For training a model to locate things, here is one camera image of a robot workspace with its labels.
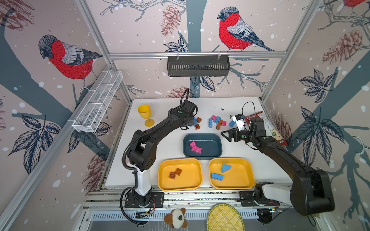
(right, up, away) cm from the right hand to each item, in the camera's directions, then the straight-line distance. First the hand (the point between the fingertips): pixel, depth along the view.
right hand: (226, 132), depth 84 cm
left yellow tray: (-21, -26, -3) cm, 34 cm away
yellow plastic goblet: (-51, +12, +9) cm, 54 cm away
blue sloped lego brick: (-1, -21, 0) cm, 21 cm away
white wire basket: (-73, +10, -13) cm, 75 cm away
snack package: (+34, -1, +14) cm, 37 cm away
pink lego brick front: (-18, -12, +6) cm, 22 cm away
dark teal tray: (-8, -9, +11) cm, 16 cm away
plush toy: (-28, -38, -18) cm, 50 cm away
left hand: (-22, +6, +7) cm, 23 cm away
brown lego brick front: (-28, -22, -3) cm, 36 cm away
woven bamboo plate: (-5, -39, -16) cm, 42 cm away
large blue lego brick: (-18, +5, +21) cm, 28 cm away
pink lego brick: (-20, -9, +6) cm, 22 cm away
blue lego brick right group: (0, +7, +25) cm, 26 cm away
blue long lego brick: (-6, -24, -4) cm, 25 cm away
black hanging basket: (-15, +47, +20) cm, 53 cm away
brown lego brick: (-32, -24, -4) cm, 40 cm away
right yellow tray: (+8, -25, -2) cm, 26 cm away
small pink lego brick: (-15, -12, +6) cm, 20 cm away
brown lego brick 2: (-15, +7, +23) cm, 28 cm away
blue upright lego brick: (-7, +4, +20) cm, 21 cm away
